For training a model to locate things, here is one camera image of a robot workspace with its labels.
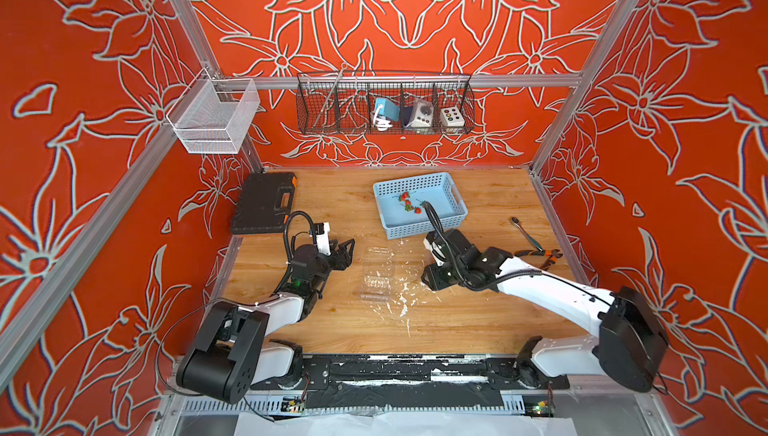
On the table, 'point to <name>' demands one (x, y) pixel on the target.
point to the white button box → (452, 117)
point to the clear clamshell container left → (378, 266)
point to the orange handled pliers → (553, 254)
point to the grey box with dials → (423, 114)
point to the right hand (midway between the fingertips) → (422, 277)
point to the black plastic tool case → (265, 203)
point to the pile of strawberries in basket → (408, 204)
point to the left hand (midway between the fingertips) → (347, 240)
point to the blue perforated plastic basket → (401, 210)
